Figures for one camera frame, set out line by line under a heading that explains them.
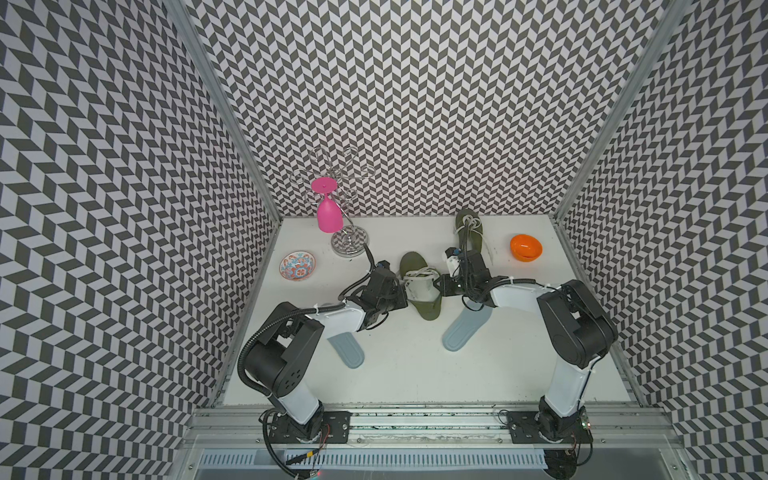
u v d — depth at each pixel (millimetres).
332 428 719
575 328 493
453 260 878
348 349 851
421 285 963
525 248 1071
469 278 768
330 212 906
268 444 667
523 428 734
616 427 754
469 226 1060
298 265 1027
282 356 452
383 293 727
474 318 900
